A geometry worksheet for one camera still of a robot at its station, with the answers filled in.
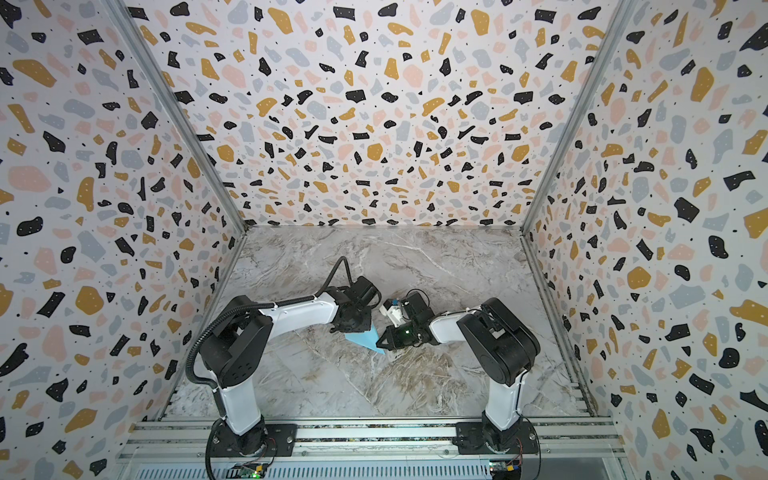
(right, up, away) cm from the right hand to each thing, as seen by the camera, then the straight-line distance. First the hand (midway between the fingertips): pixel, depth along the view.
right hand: (375, 340), depth 90 cm
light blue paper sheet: (-3, 0, +1) cm, 3 cm away
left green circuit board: (-28, -25, -19) cm, 42 cm away
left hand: (-3, +5, +3) cm, 7 cm away
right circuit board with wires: (+33, -26, -18) cm, 46 cm away
